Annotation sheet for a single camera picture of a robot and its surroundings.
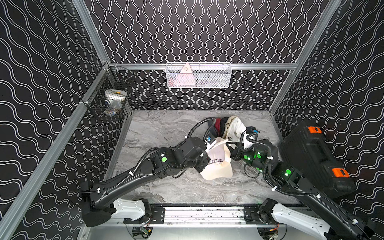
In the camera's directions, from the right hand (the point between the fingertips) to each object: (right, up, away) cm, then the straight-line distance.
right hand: (226, 141), depth 67 cm
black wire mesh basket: (-66, +39, +31) cm, 83 cm away
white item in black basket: (-58, +22, +14) cm, 64 cm away
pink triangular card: (-20, +36, +23) cm, 47 cm away
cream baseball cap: (-1, -13, +10) cm, 17 cm away
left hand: (-9, -4, -3) cm, 10 cm away
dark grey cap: (-1, +5, +32) cm, 32 cm away
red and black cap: (+2, +7, +31) cm, 32 cm away
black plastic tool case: (+42, -5, +9) cm, 43 cm away
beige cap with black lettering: (+7, +10, +27) cm, 30 cm away
